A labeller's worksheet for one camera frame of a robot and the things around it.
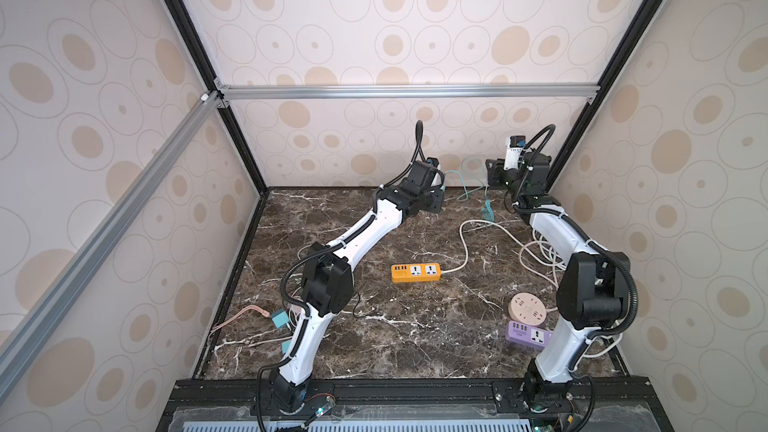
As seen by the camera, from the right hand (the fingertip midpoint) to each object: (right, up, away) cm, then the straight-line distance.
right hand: (493, 157), depth 89 cm
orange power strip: (-23, -35, +4) cm, 42 cm away
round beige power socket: (+9, -45, -2) cm, 46 cm away
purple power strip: (+7, -50, -8) cm, 51 cm away
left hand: (-14, -10, -3) cm, 18 cm away
